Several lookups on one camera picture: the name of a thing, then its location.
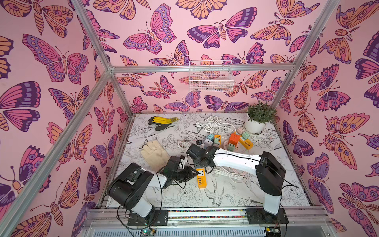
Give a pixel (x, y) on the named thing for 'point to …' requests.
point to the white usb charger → (208, 142)
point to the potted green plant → (259, 114)
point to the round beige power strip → (239, 148)
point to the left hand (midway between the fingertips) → (198, 174)
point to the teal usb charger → (210, 137)
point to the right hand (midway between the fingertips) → (196, 164)
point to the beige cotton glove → (154, 155)
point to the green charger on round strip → (231, 147)
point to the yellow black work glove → (163, 123)
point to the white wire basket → (210, 76)
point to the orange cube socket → (234, 138)
